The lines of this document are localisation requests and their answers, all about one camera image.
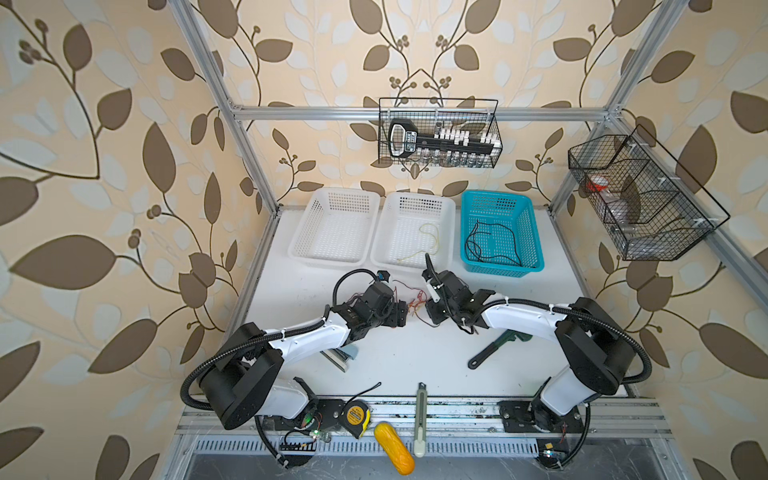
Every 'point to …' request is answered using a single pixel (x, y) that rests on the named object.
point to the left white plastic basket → (338, 227)
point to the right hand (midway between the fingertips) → (432, 306)
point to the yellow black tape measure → (355, 416)
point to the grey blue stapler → (340, 356)
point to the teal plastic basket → (499, 234)
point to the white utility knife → (421, 419)
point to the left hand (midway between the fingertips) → (401, 306)
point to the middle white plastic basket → (409, 225)
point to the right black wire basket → (648, 208)
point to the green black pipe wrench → (506, 337)
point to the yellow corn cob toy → (400, 454)
